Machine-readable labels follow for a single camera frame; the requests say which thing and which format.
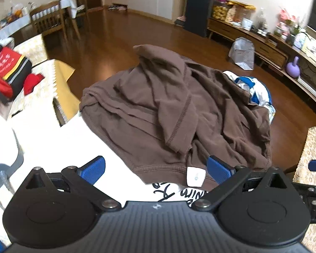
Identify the red cloth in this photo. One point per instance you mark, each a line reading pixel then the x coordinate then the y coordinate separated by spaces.
pixel 33 83

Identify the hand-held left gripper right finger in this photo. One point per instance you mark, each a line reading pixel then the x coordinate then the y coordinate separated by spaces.
pixel 218 170

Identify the white grey appliance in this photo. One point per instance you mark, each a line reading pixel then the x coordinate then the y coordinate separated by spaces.
pixel 5 147

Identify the white blue garment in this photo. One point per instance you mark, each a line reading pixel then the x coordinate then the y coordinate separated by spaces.
pixel 258 92

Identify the brown shirt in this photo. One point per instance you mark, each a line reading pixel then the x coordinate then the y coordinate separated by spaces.
pixel 147 110

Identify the dining table with white cloth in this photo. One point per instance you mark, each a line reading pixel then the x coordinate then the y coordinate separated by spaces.
pixel 65 3

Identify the wooden console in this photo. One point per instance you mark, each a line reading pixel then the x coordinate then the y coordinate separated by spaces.
pixel 268 50

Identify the purple kettlebell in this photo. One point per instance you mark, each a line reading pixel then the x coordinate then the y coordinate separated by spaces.
pixel 293 69

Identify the silver plastic bag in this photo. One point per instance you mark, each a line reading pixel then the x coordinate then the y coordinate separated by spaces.
pixel 242 54

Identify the pink flowers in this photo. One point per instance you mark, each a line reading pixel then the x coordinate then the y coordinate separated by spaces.
pixel 287 22

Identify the black cabinet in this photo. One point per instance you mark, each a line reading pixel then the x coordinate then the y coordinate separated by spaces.
pixel 197 5

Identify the white packet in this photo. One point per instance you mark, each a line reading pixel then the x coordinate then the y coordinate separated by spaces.
pixel 246 24

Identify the cream photo frame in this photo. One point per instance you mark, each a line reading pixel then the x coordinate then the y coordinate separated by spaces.
pixel 314 48

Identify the red and black bag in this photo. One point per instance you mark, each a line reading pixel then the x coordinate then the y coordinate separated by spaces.
pixel 2 68

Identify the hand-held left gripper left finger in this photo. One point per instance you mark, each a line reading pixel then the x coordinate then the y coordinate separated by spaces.
pixel 93 167

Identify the yellow snack packages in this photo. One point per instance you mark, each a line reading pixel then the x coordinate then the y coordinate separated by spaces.
pixel 222 11

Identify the white printed t-shirt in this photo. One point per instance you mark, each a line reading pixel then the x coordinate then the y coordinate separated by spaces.
pixel 94 147

